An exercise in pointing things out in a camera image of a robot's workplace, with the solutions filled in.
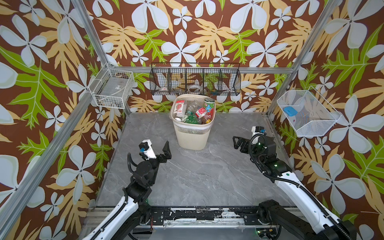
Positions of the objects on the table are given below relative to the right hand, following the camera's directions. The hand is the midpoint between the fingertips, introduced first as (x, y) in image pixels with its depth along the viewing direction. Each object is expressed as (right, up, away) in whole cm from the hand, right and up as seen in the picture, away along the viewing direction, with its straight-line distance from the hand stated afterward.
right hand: (238, 138), depth 79 cm
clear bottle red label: (-20, +14, +2) cm, 24 cm away
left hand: (-41, -1, -5) cm, 42 cm away
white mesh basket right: (+41, +15, +5) cm, 44 cm away
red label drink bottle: (-15, +19, +4) cm, 24 cm away
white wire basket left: (-72, +29, +8) cm, 78 cm away
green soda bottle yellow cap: (-25, +11, -1) cm, 27 cm away
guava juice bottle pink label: (-32, +17, +4) cm, 36 cm away
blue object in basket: (+33, +15, +8) cm, 37 cm away
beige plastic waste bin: (-27, +1, +10) cm, 29 cm away
